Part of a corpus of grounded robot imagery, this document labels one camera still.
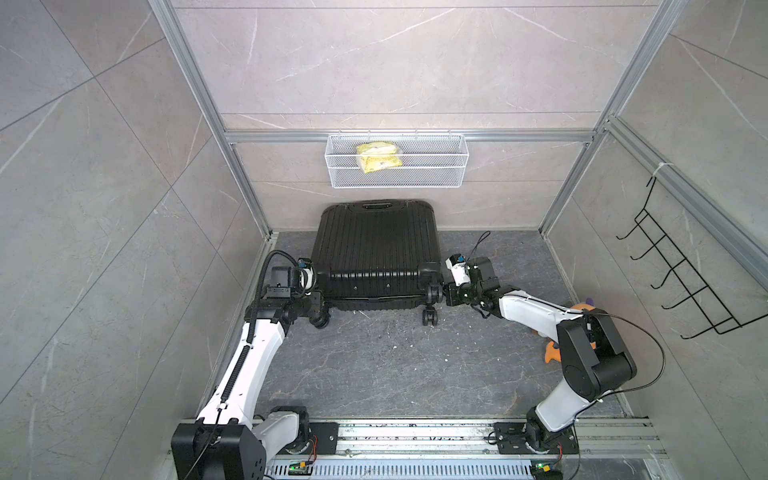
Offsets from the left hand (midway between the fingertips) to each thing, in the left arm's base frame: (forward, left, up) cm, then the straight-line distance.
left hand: (311, 293), depth 82 cm
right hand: (+7, -40, -10) cm, 42 cm away
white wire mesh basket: (+44, -37, +12) cm, 59 cm away
